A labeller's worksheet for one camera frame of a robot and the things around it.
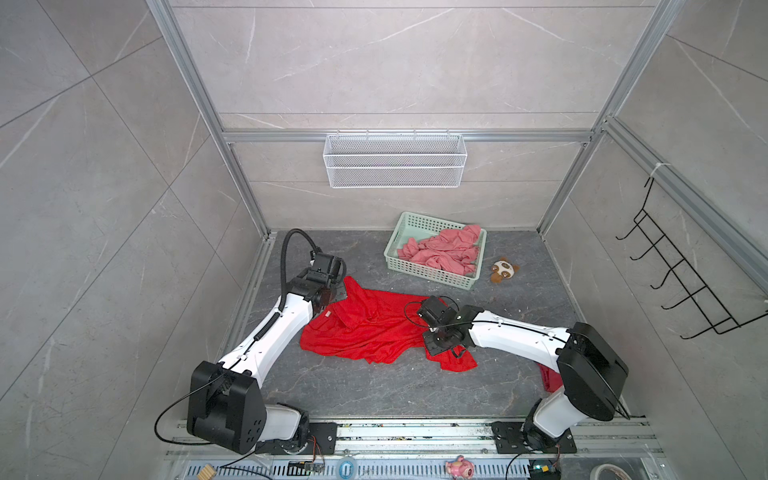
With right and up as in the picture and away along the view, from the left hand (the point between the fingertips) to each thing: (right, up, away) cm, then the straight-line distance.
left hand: (333, 281), depth 85 cm
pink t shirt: (+40, +9, +25) cm, 48 cm away
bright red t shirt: (+11, -16, +6) cm, 20 cm away
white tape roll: (+65, -43, -17) cm, 80 cm away
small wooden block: (-26, -44, -17) cm, 54 cm away
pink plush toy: (+33, -42, -18) cm, 56 cm away
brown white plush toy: (+57, +3, +19) cm, 60 cm away
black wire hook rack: (+83, -5, -26) cm, 87 cm away
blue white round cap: (+6, -44, -15) cm, 47 cm away
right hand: (+29, -18, +2) cm, 34 cm away
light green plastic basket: (+24, +20, +34) cm, 46 cm away
